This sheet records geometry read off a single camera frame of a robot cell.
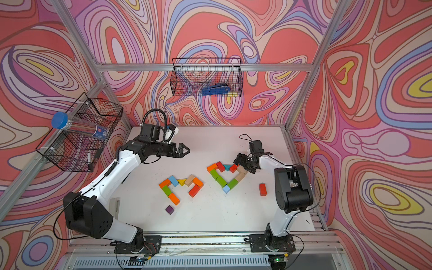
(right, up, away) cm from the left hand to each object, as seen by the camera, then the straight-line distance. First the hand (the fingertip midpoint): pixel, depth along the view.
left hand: (184, 149), depth 80 cm
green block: (+14, -15, +16) cm, 26 cm away
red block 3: (+41, -22, +10) cm, 47 cm away
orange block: (+13, -11, +17) cm, 24 cm away
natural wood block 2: (+28, -17, +13) cm, 35 cm away
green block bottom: (-12, -23, +10) cm, 27 cm away
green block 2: (+18, -18, +13) cm, 29 cm away
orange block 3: (-6, -26, +6) cm, 28 cm away
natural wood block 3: (0, -18, +11) cm, 21 cm away
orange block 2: (-12, -19, +11) cm, 25 cm away
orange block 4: (+5, -18, +11) cm, 22 cm away
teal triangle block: (+22, -11, +16) cm, 29 cm away
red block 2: (+25, -11, +16) cm, 32 cm away
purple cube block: (-8, -30, +2) cm, 31 cm away
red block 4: (+3, -22, +8) cm, 24 cm away
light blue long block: (-8, -18, +11) cm, 23 cm away
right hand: (+29, -11, +16) cm, 35 cm away
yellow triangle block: (-4, -18, +11) cm, 21 cm away
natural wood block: (+30, -13, +14) cm, 36 cm away
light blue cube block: (+21, -21, +8) cm, 31 cm away
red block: (+18, -11, +16) cm, 26 cm away
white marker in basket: (-40, -4, -8) cm, 41 cm away
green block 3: (+24, -19, +13) cm, 34 cm away
